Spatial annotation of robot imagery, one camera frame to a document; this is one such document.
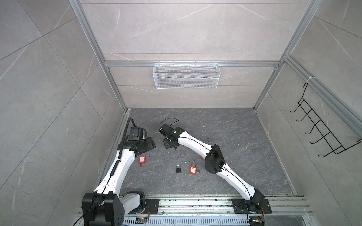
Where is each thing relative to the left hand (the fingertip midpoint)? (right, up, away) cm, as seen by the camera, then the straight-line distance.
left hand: (149, 141), depth 83 cm
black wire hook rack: (+88, +5, -19) cm, 90 cm away
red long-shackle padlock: (+27, -17, +3) cm, 32 cm away
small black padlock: (+17, -18, +3) cm, 25 cm away
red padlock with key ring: (-6, -13, +5) cm, 15 cm away
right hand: (+10, -4, +16) cm, 19 cm away
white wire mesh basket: (+23, +46, +18) cm, 54 cm away
